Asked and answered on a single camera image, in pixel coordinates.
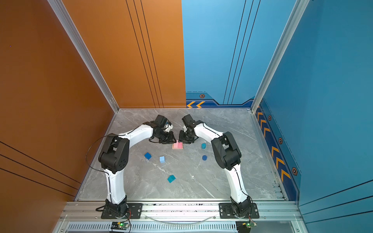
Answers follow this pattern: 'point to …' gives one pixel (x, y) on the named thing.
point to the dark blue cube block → (147, 156)
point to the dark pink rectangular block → (180, 145)
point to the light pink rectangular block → (176, 145)
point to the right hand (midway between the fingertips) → (179, 141)
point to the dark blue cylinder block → (204, 158)
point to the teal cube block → (171, 178)
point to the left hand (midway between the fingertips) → (176, 140)
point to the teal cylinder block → (203, 146)
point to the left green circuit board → (119, 225)
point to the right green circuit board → (249, 224)
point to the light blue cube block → (162, 159)
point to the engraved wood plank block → (172, 147)
